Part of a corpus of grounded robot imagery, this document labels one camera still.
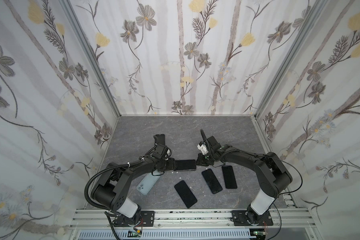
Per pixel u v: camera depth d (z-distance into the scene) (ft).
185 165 3.20
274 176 1.55
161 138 3.53
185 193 2.70
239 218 2.41
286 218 2.46
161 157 2.40
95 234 2.30
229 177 2.81
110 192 1.47
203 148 2.82
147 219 2.41
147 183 2.82
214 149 2.39
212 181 2.90
